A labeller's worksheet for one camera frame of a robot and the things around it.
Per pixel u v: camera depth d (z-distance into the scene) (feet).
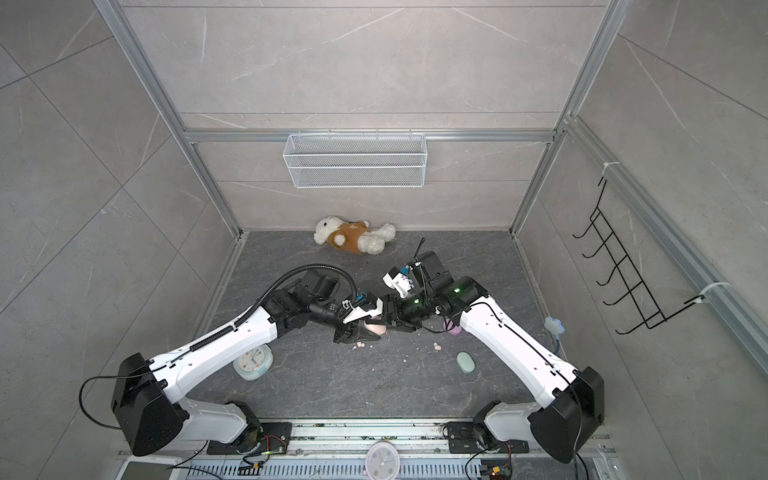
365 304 1.94
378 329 2.19
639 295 2.12
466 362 2.77
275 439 2.39
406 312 2.05
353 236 3.48
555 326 2.21
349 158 3.29
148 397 1.28
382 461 2.25
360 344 2.89
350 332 2.04
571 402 1.25
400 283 2.21
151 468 2.14
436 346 2.89
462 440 2.39
